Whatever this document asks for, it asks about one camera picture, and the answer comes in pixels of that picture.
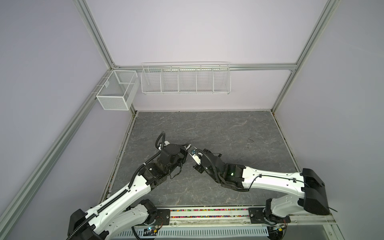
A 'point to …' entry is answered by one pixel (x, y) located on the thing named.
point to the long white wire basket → (186, 77)
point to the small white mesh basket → (119, 90)
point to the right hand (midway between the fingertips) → (195, 153)
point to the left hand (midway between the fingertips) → (192, 147)
